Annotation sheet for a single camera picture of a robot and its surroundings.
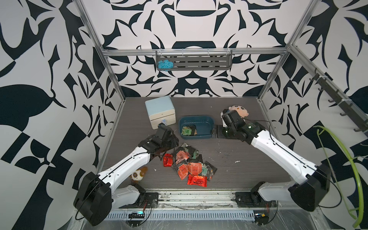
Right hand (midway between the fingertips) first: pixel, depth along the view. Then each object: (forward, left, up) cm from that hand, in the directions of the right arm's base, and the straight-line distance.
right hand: (215, 130), depth 79 cm
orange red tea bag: (-16, +18, -17) cm, 30 cm away
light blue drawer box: (+17, +32, -2) cm, 36 cm away
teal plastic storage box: (+16, +3, -17) cm, 23 cm away
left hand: (-1, +22, -6) cm, 23 cm away
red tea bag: (-21, +10, -18) cm, 29 cm away
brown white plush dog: (-18, +42, -14) cm, 48 cm away
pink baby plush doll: (+22, -23, -11) cm, 34 cm away
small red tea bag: (-10, +27, -15) cm, 32 cm away
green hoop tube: (-31, -44, +11) cm, 55 cm away
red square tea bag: (-15, +11, -16) cm, 25 cm away
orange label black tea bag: (-16, +2, -17) cm, 24 cm away
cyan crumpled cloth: (+39, +28, +16) cm, 51 cm away
